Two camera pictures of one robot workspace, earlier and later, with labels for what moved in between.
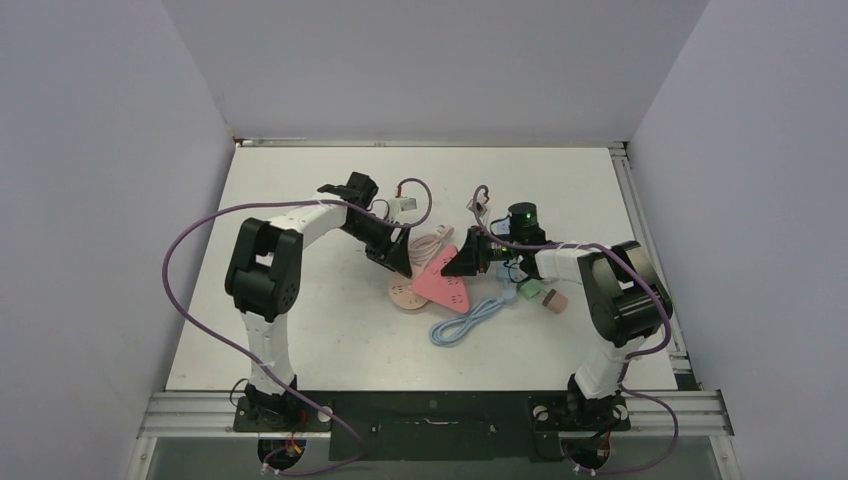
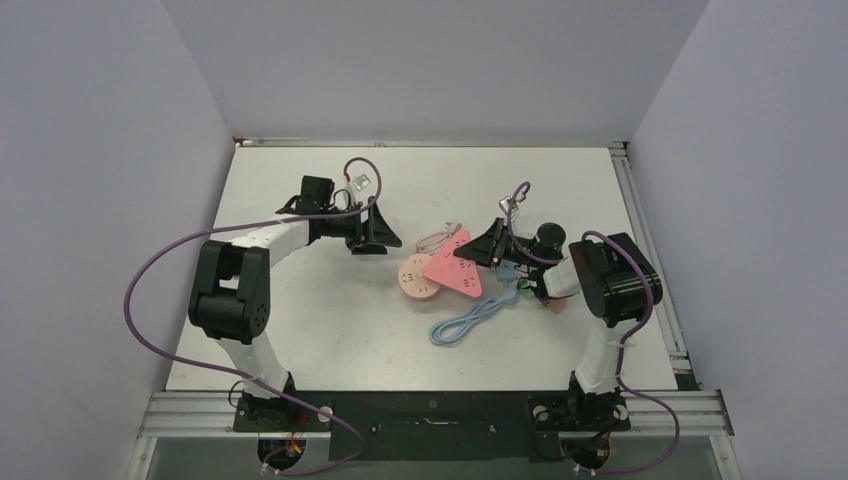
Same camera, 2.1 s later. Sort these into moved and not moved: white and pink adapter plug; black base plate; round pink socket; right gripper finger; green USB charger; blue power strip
Moved: round pink socket; right gripper finger; blue power strip
Not moved: white and pink adapter plug; green USB charger; black base plate
